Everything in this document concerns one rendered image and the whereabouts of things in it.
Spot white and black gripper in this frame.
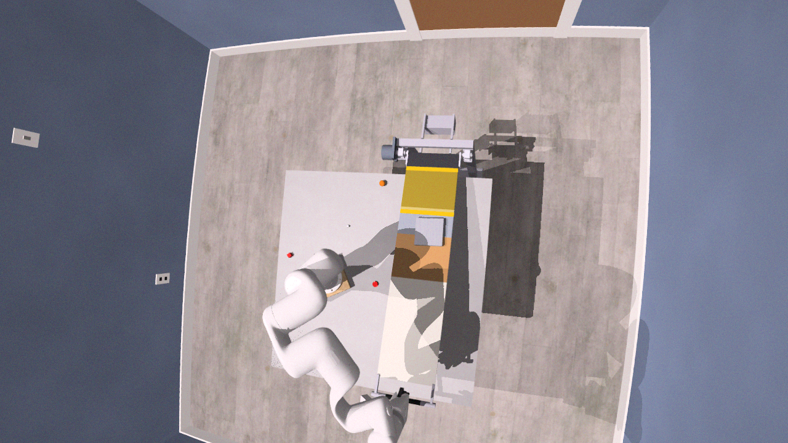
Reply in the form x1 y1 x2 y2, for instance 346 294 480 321
390 387 409 424

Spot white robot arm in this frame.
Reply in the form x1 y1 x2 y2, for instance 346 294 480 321
263 249 404 443

